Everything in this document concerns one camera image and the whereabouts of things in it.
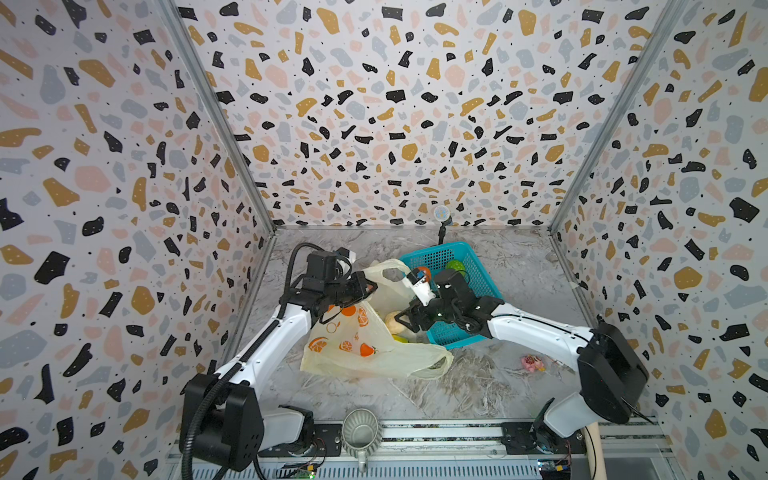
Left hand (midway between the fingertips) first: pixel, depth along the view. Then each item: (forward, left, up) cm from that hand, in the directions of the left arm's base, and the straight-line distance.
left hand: (379, 281), depth 79 cm
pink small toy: (-16, -43, -18) cm, 49 cm away
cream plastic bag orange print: (-11, +8, -13) cm, 18 cm away
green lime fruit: (+17, -26, -16) cm, 35 cm away
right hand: (-5, -5, -5) cm, 9 cm away
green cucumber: (-7, -5, -20) cm, 22 cm away
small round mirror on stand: (+23, -19, +3) cm, 30 cm away
